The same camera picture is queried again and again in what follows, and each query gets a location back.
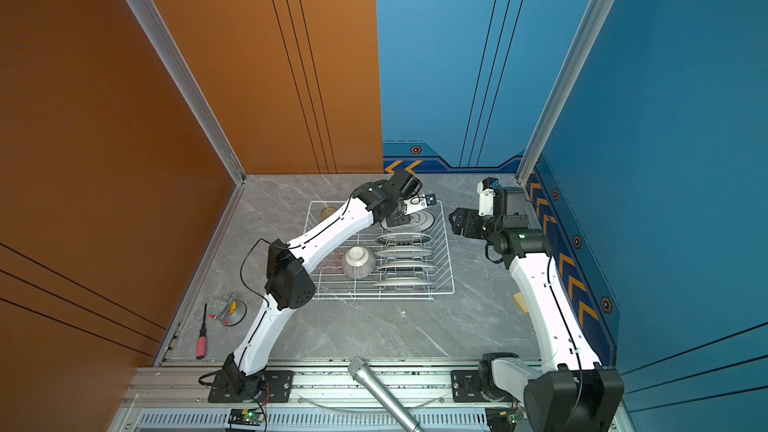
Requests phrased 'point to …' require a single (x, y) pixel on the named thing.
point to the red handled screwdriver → (201, 341)
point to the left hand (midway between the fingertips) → (402, 202)
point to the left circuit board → (248, 416)
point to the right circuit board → (503, 419)
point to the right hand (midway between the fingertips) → (463, 217)
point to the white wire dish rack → (391, 262)
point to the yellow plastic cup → (327, 211)
